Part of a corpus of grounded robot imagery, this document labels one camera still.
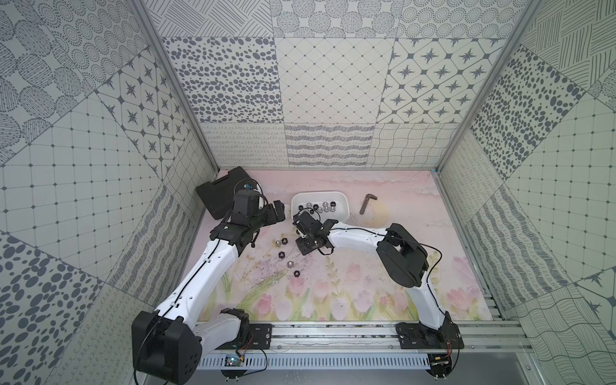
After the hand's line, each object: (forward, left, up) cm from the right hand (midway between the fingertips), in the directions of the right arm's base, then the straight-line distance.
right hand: (307, 245), depth 95 cm
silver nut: (0, +12, 0) cm, 12 cm away
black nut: (+2, +9, 0) cm, 9 cm away
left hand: (+4, +11, +22) cm, 25 cm away
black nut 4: (+18, -3, +2) cm, 18 cm away
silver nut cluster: (+20, -8, 0) cm, 22 cm away
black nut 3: (+18, +4, +1) cm, 19 cm away
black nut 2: (-4, +10, 0) cm, 11 cm away
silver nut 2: (-8, +6, 0) cm, 10 cm away
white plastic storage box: (+18, 0, +7) cm, 19 cm away
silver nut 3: (+17, -5, +1) cm, 18 cm away
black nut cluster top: (+20, -11, +1) cm, 23 cm away
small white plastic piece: (+13, +8, +5) cm, 17 cm away
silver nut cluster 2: (+17, -11, +1) cm, 20 cm away
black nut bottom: (-12, +3, -1) cm, 12 cm away
